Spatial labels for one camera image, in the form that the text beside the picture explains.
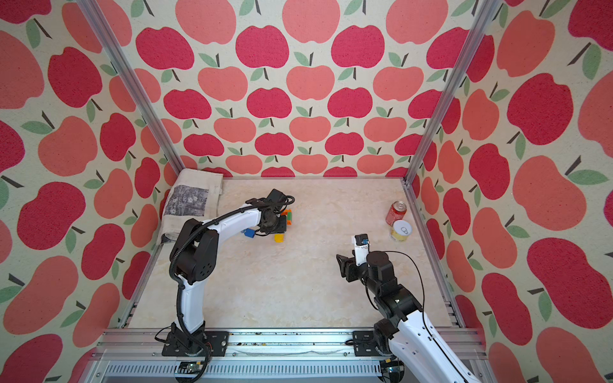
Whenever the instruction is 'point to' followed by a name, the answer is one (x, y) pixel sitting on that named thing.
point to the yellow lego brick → (278, 238)
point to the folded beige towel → (192, 195)
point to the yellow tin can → (401, 230)
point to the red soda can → (396, 212)
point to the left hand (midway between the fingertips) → (285, 233)
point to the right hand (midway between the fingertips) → (348, 258)
